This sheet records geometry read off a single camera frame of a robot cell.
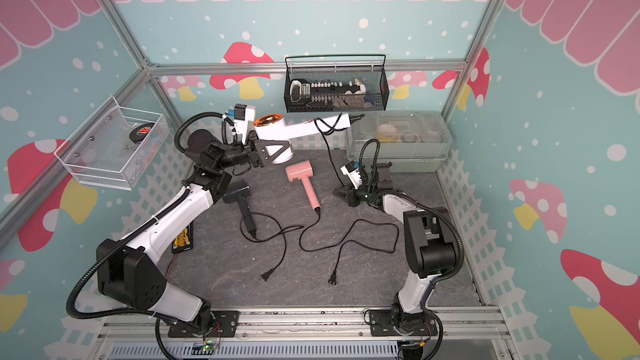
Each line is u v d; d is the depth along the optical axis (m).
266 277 0.83
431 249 0.49
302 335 0.74
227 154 0.60
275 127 0.58
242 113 0.57
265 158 0.59
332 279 0.82
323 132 0.59
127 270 0.42
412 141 1.02
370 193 0.77
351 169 0.82
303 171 1.06
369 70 0.91
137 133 0.77
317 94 0.87
